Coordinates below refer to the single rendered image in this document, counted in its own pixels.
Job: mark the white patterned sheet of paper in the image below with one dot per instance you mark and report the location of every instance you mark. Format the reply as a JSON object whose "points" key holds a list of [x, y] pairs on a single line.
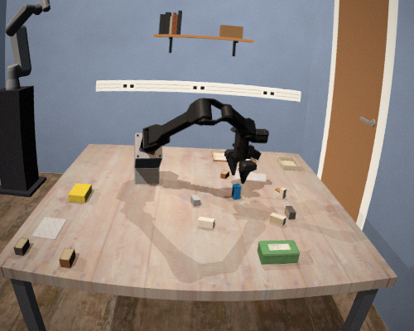
{"points": [[253, 177]]}

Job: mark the yellow rectangular block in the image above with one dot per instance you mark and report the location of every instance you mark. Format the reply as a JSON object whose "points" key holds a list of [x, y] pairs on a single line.
{"points": [[80, 193]]}

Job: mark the blue rectangular block with black mark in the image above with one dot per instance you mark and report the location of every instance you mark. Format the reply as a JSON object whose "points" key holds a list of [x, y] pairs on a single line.
{"points": [[236, 191]]}

